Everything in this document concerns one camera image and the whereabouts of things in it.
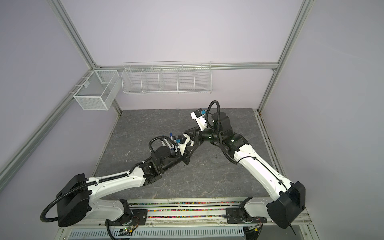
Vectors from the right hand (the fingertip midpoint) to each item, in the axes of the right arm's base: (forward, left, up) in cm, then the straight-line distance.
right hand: (185, 134), depth 69 cm
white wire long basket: (+51, +18, -3) cm, 54 cm away
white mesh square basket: (+38, +60, -4) cm, 71 cm away
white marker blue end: (+20, +14, -30) cm, 39 cm away
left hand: (-3, -5, -7) cm, 9 cm away
